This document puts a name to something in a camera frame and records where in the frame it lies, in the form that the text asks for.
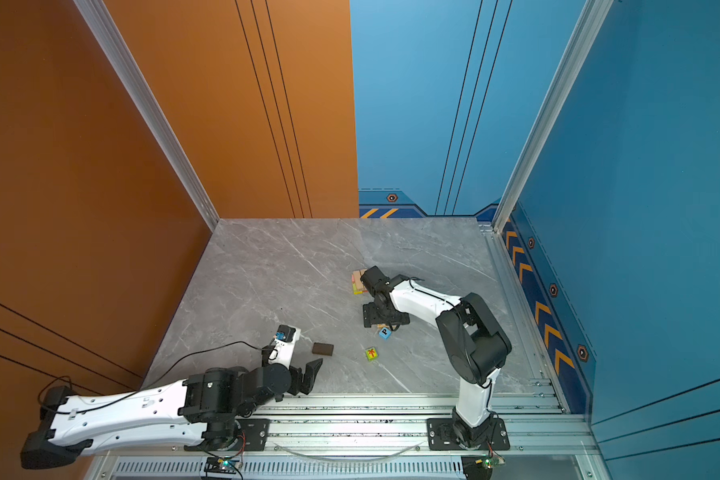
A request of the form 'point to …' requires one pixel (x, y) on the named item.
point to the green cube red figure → (371, 354)
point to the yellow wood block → (357, 291)
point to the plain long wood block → (357, 277)
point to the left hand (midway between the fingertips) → (310, 356)
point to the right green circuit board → (480, 467)
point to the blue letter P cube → (385, 333)
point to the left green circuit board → (222, 464)
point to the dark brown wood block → (323, 349)
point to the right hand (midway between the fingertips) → (378, 321)
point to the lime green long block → (358, 293)
